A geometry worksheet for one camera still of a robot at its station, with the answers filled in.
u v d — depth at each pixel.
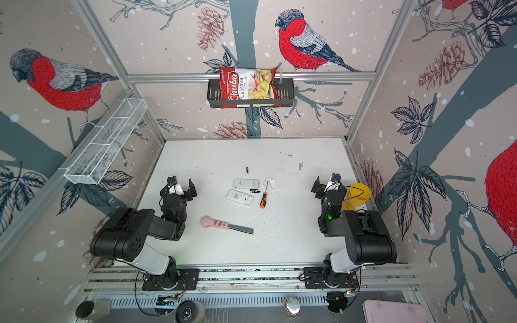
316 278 0.73
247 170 1.07
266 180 1.03
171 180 0.76
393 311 0.66
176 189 0.78
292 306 0.59
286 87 0.92
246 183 1.01
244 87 0.88
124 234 0.46
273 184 1.00
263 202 0.92
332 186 0.76
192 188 0.85
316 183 0.84
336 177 0.76
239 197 0.95
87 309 0.60
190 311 0.59
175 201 0.73
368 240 0.45
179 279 0.73
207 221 0.88
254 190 0.98
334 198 0.71
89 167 0.70
